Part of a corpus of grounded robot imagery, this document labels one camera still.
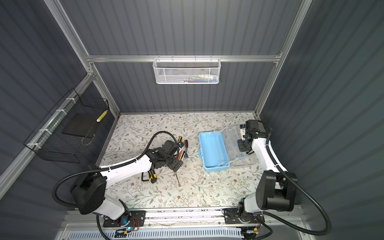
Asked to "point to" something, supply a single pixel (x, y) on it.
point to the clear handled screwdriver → (179, 185)
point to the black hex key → (142, 179)
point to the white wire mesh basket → (186, 71)
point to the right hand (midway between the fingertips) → (249, 146)
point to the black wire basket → (59, 135)
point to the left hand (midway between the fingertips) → (175, 157)
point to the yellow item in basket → (102, 116)
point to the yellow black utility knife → (152, 176)
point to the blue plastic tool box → (218, 149)
